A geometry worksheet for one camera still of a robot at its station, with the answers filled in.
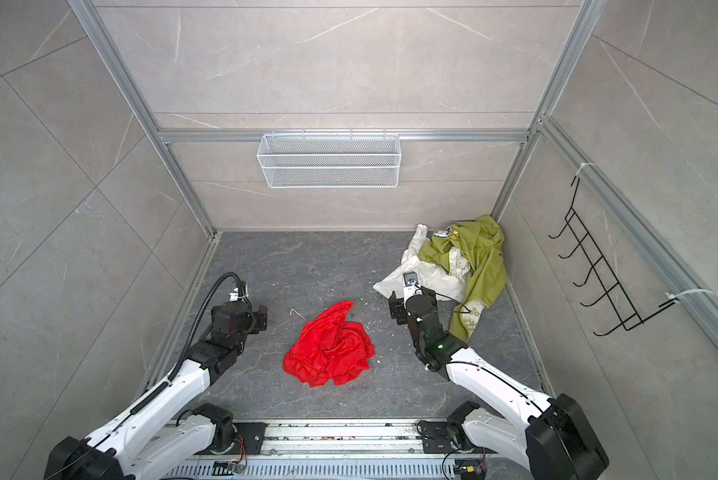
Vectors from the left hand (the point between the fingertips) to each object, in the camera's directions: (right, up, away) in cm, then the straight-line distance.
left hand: (241, 301), depth 84 cm
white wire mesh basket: (+23, +46, +17) cm, 54 cm away
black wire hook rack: (+91, +4, -19) cm, 93 cm away
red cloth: (+26, -12, -4) cm, 29 cm away
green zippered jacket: (+74, +17, +17) cm, 78 cm away
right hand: (+49, +4, 0) cm, 49 cm away
